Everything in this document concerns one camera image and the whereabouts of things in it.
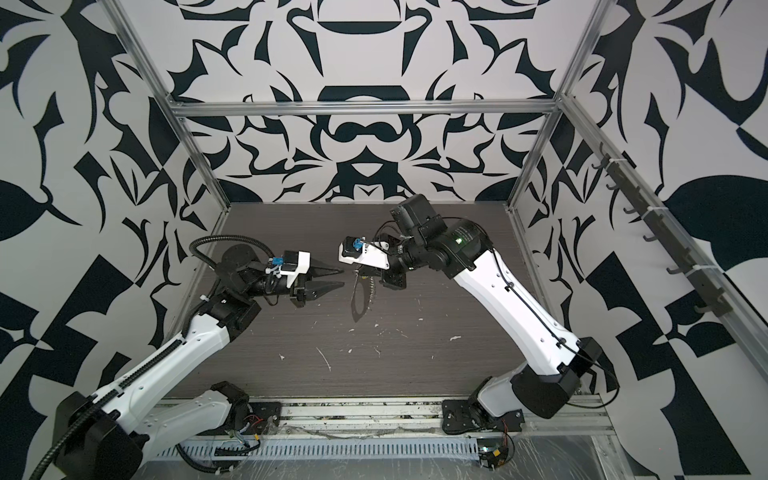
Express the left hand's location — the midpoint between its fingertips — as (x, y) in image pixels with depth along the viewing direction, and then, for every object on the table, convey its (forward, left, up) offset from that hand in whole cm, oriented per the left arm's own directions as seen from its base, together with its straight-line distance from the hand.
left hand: (344, 268), depth 62 cm
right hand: (+1, -4, 0) cm, 4 cm away
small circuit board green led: (-30, -32, -34) cm, 56 cm away
